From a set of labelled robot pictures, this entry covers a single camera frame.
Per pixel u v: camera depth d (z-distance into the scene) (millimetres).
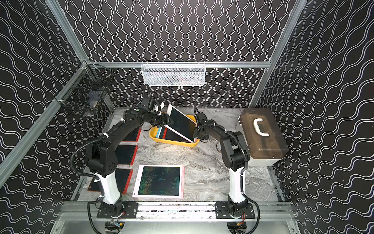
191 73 1034
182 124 1020
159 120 782
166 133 1037
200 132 880
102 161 502
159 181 851
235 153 538
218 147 976
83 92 927
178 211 761
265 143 894
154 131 1054
